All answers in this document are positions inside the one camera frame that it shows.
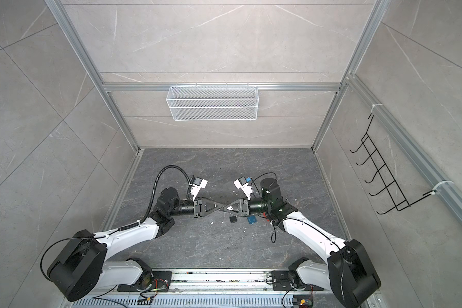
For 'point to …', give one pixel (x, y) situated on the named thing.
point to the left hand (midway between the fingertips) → (221, 205)
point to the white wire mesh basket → (212, 102)
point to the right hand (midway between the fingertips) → (226, 209)
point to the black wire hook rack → (394, 192)
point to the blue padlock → (251, 219)
